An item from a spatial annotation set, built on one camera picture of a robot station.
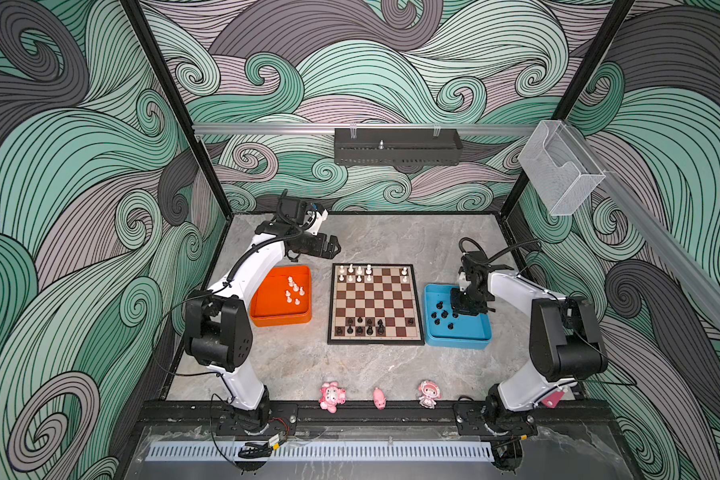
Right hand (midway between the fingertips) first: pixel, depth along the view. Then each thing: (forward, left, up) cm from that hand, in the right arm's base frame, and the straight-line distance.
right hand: (458, 308), depth 92 cm
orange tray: (+4, +56, +1) cm, 56 cm away
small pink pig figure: (-26, +26, +1) cm, 37 cm away
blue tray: (-6, +4, -1) cm, 8 cm away
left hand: (+12, +41, +17) cm, 46 cm away
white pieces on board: (+13, +28, +1) cm, 31 cm away
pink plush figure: (-26, +38, +3) cm, 46 cm away
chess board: (+1, +27, +1) cm, 27 cm away
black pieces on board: (-8, +28, +3) cm, 30 cm away
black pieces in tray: (-2, +5, 0) cm, 5 cm away
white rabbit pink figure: (-26, -19, +1) cm, 32 cm away
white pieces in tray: (+6, +53, +1) cm, 53 cm away
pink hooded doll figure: (-25, +13, +3) cm, 28 cm away
